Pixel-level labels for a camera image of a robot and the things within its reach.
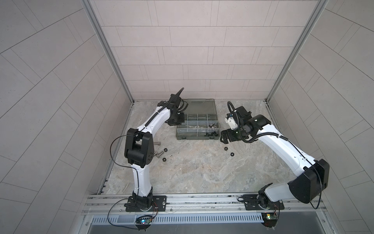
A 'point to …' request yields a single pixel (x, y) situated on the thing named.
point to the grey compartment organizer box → (201, 122)
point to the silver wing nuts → (212, 126)
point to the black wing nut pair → (208, 134)
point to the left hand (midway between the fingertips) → (185, 120)
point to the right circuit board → (270, 219)
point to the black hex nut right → (232, 154)
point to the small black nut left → (165, 149)
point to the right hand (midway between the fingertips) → (226, 138)
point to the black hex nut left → (164, 159)
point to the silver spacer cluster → (158, 154)
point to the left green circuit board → (143, 221)
